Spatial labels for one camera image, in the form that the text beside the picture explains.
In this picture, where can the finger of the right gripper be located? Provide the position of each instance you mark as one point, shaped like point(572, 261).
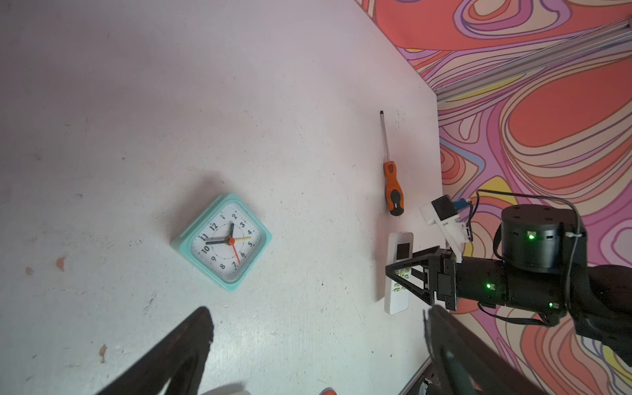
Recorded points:
point(421, 259)
point(421, 283)

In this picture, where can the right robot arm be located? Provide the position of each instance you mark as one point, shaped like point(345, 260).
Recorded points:
point(539, 265)

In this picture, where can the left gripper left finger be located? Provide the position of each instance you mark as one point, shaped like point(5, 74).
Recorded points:
point(175, 365)

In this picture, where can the red round badge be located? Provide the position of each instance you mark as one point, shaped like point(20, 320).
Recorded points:
point(328, 391)

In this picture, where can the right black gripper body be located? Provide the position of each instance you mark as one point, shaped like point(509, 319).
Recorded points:
point(475, 279)

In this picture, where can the orange black screwdriver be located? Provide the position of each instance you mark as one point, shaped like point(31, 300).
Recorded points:
point(393, 192)

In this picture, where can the mint green alarm clock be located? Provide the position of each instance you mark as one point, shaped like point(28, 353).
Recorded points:
point(224, 242)

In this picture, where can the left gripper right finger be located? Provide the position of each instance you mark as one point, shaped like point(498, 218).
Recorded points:
point(465, 364)

